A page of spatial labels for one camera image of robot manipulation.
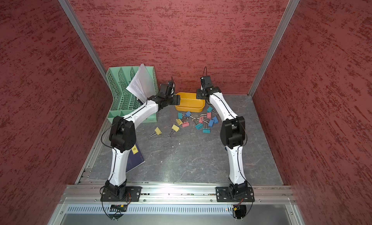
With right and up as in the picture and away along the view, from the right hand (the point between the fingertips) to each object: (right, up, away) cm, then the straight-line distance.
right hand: (201, 95), depth 99 cm
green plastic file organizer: (-66, -3, +18) cm, 69 cm away
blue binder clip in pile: (-10, -13, +7) cm, 18 cm away
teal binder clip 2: (-2, -22, +1) cm, 22 cm away
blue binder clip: (+7, -20, +4) cm, 21 cm away
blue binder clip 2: (+11, -18, +5) cm, 22 cm away
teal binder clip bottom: (+4, -25, +1) cm, 25 cm away
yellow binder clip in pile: (-16, -19, +3) cm, 25 cm away
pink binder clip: (-11, -21, +3) cm, 24 cm away
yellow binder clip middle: (-19, -23, +1) cm, 30 cm away
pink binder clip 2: (+6, -15, +8) cm, 18 cm away
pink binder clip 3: (0, -18, +4) cm, 18 cm away
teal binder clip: (-16, -15, +7) cm, 23 cm away
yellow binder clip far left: (-31, -25, -1) cm, 40 cm away
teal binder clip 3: (+7, -10, +11) cm, 17 cm away
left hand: (-19, -3, 0) cm, 19 cm away
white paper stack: (-40, +7, -5) cm, 41 cm away
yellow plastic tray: (-9, -5, +21) cm, 24 cm away
